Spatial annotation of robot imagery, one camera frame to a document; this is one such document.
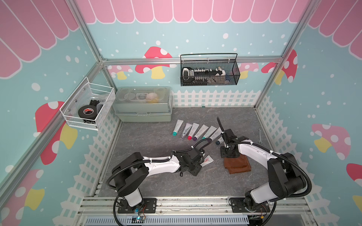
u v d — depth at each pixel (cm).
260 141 100
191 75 89
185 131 104
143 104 103
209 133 103
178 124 109
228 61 90
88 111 71
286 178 44
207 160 89
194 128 106
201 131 103
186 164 64
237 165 86
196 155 67
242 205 73
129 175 45
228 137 73
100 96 80
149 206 74
